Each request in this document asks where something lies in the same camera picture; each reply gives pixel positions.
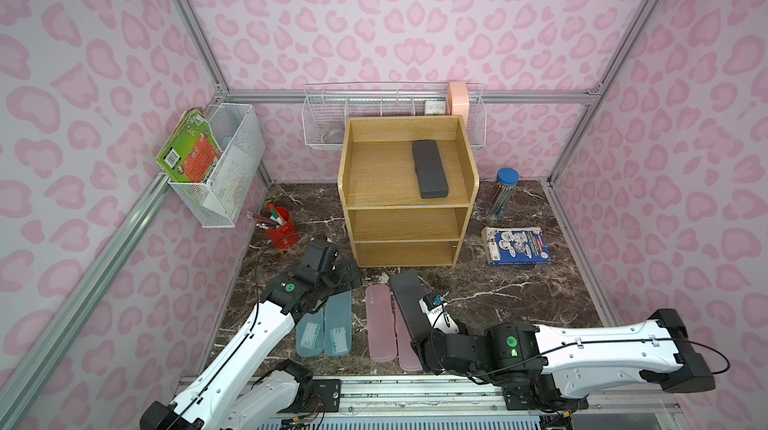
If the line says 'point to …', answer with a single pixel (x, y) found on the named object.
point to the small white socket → (435, 107)
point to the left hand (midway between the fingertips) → (348, 270)
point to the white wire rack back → (324, 105)
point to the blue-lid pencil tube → (507, 178)
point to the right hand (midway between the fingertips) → (420, 345)
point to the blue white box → (515, 245)
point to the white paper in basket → (231, 181)
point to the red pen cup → (284, 236)
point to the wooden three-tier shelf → (391, 224)
